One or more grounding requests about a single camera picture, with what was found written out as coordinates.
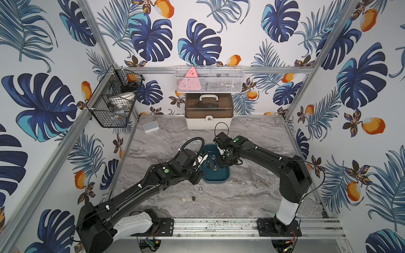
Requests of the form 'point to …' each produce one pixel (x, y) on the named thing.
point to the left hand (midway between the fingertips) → (201, 168)
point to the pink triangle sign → (190, 82)
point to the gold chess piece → (215, 168)
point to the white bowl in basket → (126, 98)
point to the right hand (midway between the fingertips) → (221, 163)
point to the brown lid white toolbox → (209, 110)
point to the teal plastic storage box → (213, 173)
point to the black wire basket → (112, 100)
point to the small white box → (151, 126)
